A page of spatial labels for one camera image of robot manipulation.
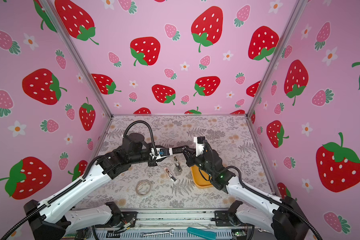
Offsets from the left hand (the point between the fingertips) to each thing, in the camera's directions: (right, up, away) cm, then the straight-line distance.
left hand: (168, 148), depth 69 cm
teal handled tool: (+16, -41, +2) cm, 44 cm away
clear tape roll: (-17, -25, +17) cm, 34 cm away
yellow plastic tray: (+15, -14, 0) cm, 21 cm away
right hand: (+7, -1, +5) cm, 8 cm away
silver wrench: (-12, -41, +1) cm, 43 cm away
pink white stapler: (-1, -18, +19) cm, 27 cm away
